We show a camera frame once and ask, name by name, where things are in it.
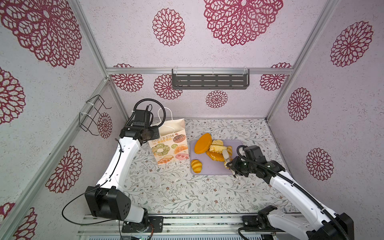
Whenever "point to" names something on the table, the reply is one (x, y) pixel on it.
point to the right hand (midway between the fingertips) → (227, 163)
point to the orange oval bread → (216, 156)
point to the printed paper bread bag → (172, 145)
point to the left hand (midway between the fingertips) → (153, 135)
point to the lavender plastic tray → (210, 166)
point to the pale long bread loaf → (217, 148)
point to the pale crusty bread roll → (217, 142)
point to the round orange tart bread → (225, 165)
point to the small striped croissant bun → (196, 166)
